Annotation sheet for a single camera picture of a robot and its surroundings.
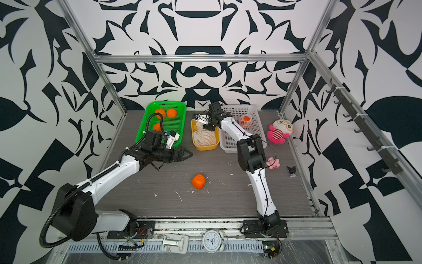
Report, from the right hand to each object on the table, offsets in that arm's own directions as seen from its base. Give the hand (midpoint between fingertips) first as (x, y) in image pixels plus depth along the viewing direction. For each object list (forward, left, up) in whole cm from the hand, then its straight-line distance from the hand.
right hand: (205, 117), depth 104 cm
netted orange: (-2, -25, -3) cm, 25 cm away
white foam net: (-13, +2, -4) cm, 14 cm away
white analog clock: (-64, -4, -6) cm, 64 cm away
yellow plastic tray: (-3, +7, -6) cm, 10 cm away
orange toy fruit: (+9, +30, -3) cm, 31 cm away
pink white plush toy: (-7, -46, -4) cm, 47 cm away
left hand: (-29, +9, +6) cm, 30 cm away
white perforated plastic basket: (-20, -14, -1) cm, 24 cm away
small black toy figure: (-32, -48, -11) cm, 59 cm away
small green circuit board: (-66, -29, -12) cm, 73 cm away
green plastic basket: (+1, +19, -9) cm, 21 cm away
